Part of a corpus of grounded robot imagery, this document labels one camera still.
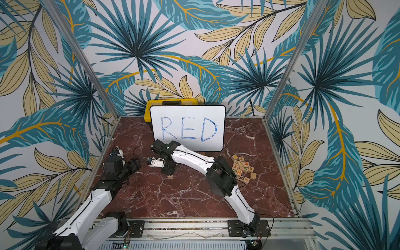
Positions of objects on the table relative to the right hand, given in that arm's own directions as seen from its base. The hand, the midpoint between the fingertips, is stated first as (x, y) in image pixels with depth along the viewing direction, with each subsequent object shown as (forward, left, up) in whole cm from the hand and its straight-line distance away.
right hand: (168, 167), depth 87 cm
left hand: (+1, +18, +3) cm, 18 cm away
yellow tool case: (+43, +4, +11) cm, 45 cm away
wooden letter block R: (-4, 0, -4) cm, 6 cm away
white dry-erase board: (+17, -18, +13) cm, 28 cm away
